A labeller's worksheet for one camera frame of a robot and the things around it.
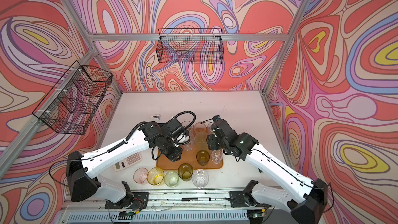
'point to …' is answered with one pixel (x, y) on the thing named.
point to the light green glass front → (171, 179)
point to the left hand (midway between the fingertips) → (181, 156)
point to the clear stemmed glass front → (200, 178)
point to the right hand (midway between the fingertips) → (213, 143)
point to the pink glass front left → (140, 176)
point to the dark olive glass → (185, 171)
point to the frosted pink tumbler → (200, 128)
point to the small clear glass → (217, 156)
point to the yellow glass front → (155, 176)
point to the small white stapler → (155, 117)
